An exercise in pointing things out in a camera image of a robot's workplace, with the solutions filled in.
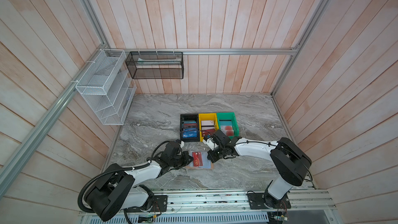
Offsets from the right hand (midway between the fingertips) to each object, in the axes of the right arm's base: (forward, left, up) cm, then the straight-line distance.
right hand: (208, 156), depth 89 cm
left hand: (-4, +8, +2) cm, 9 cm away
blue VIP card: (+13, +11, +3) cm, 18 cm away
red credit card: (-2, +6, +2) cm, 7 cm away
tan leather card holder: (-4, +1, +1) cm, 5 cm away
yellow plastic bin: (+24, 0, +7) cm, 25 cm away
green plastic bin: (+26, -15, +5) cm, 31 cm away
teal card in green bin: (+23, -12, +2) cm, 26 cm away
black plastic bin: (+25, +12, +5) cm, 28 cm away
